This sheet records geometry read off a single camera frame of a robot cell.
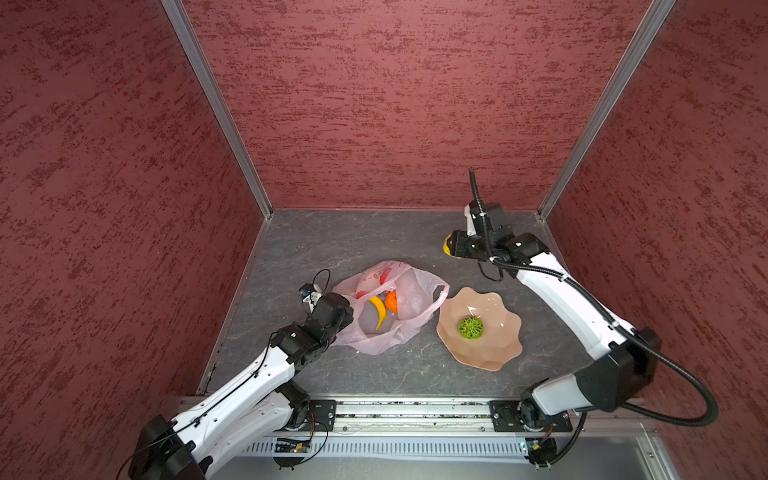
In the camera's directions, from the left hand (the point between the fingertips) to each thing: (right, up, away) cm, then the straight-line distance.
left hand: (345, 314), depth 82 cm
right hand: (+30, +19, -2) cm, 35 cm away
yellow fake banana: (+10, -1, +10) cm, 14 cm away
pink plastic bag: (+21, +6, +1) cm, 22 cm away
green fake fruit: (+36, -4, +1) cm, 36 cm away
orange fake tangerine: (+13, +2, +8) cm, 16 cm away
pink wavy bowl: (+47, -10, +8) cm, 48 cm away
